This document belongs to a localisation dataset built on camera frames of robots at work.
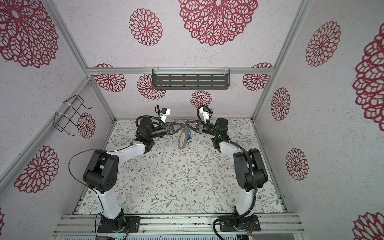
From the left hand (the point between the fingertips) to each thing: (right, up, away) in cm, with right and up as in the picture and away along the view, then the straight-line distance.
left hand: (184, 127), depth 80 cm
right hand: (+1, +2, -2) cm, 3 cm away
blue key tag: (+3, -6, +10) cm, 12 cm away
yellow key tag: (+3, -7, +10) cm, 13 cm away
